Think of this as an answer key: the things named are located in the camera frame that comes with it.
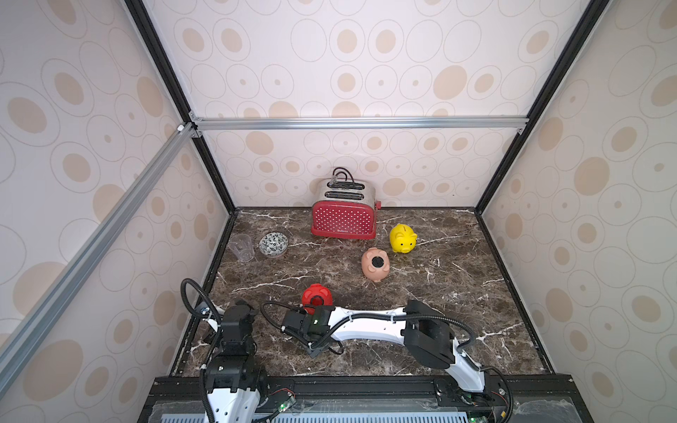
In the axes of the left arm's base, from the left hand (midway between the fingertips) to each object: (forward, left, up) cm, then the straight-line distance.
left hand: (236, 304), depth 77 cm
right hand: (-5, -25, -13) cm, 28 cm away
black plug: (+18, -43, -4) cm, 47 cm away
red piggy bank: (+5, -23, -4) cm, 24 cm away
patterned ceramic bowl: (+31, -3, -12) cm, 33 cm away
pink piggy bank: (+15, -42, -6) cm, 45 cm away
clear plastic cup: (+29, +9, -10) cm, 32 cm away
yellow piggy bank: (+29, -54, -5) cm, 61 cm away
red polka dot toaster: (+36, -32, +4) cm, 48 cm away
